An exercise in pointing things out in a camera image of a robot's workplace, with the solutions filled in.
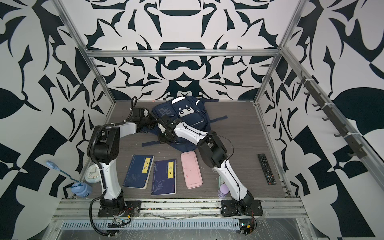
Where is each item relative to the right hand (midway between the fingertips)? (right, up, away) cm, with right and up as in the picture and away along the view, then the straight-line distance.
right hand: (158, 139), depth 95 cm
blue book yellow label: (-9, -16, -10) cm, 21 cm away
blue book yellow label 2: (+6, -19, -12) cm, 23 cm away
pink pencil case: (+21, -16, -11) cm, 29 cm away
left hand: (0, +15, +8) cm, 17 cm away
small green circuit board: (+47, -37, -24) cm, 64 cm away
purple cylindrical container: (+36, -21, -24) cm, 47 cm away
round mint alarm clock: (-34, -17, -12) cm, 39 cm away
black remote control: (+63, -16, -10) cm, 66 cm away
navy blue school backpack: (+20, +19, +14) cm, 31 cm away
